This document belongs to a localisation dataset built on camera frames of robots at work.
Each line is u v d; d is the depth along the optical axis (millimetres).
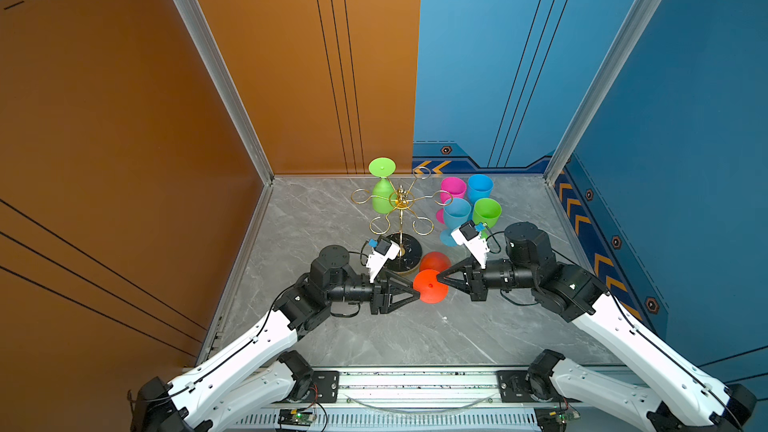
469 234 564
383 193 863
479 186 999
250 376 474
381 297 567
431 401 726
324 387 740
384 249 589
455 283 614
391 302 581
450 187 1010
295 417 706
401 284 619
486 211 940
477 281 545
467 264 579
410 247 973
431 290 625
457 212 939
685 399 379
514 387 725
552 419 705
